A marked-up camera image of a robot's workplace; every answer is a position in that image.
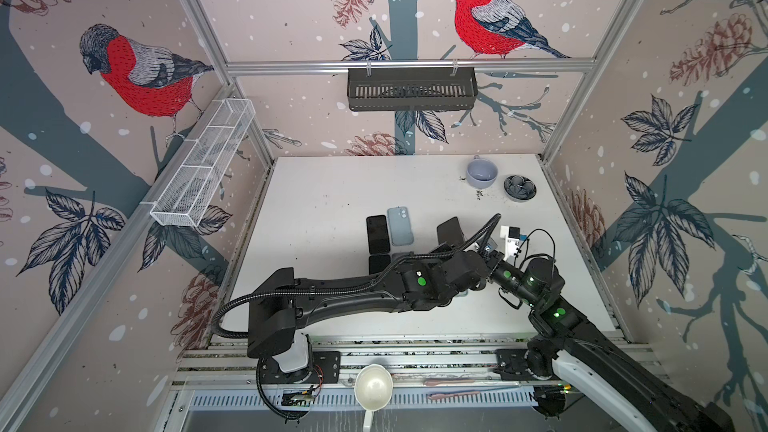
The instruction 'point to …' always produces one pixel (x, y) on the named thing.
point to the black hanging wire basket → (412, 89)
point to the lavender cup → (481, 173)
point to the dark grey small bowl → (520, 188)
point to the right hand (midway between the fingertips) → (459, 253)
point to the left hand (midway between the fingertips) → (461, 250)
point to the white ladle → (373, 386)
